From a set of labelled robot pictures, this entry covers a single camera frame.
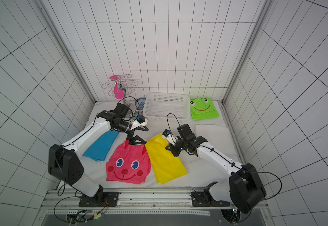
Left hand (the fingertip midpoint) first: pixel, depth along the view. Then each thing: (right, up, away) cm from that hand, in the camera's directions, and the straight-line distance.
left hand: (143, 137), depth 76 cm
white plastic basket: (+14, +18, +39) cm, 45 cm away
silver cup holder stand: (-17, +32, +16) cm, 39 cm away
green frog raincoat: (+44, +17, +38) cm, 60 cm away
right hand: (+11, -7, +5) cm, 14 cm away
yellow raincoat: (+13, -18, +4) cm, 22 cm away
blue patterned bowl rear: (-10, +21, +41) cm, 47 cm away
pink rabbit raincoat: (-10, -18, +8) cm, 22 cm away
